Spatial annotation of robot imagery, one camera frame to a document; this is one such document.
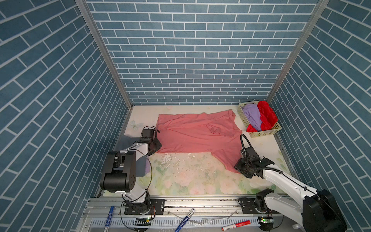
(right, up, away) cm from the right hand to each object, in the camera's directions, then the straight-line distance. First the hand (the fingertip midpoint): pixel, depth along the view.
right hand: (234, 166), depth 87 cm
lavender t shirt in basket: (+19, +32, +18) cm, 42 cm away
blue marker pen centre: (-31, -22, -19) cm, 43 cm away
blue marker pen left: (-66, -23, -20) cm, 73 cm away
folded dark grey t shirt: (-70, +14, +7) cm, 71 cm away
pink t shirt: (-8, +18, +16) cm, 26 cm away
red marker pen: (-5, -21, -19) cm, 29 cm away
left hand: (-48, +12, +9) cm, 51 cm away
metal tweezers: (-20, -20, -16) cm, 33 cm away
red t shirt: (+31, +30, +19) cm, 48 cm away
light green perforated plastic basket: (+19, +19, +12) cm, 29 cm away
